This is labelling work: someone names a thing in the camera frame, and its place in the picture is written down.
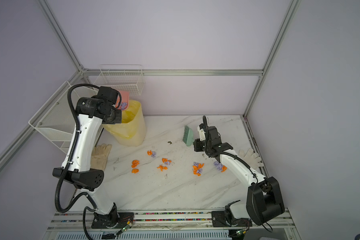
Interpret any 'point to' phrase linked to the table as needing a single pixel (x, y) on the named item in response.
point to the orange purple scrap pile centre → (197, 168)
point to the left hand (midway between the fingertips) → (111, 120)
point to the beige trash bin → (132, 131)
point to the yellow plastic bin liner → (132, 130)
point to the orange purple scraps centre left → (165, 160)
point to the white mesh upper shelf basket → (56, 114)
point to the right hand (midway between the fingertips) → (193, 142)
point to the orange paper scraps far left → (134, 163)
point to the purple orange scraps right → (220, 166)
